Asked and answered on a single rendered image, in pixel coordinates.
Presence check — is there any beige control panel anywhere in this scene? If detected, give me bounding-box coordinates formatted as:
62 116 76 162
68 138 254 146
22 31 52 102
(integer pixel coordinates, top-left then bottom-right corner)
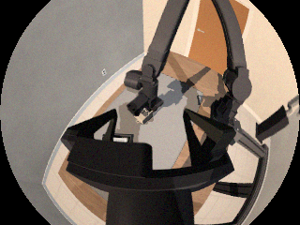
135 105 162 124

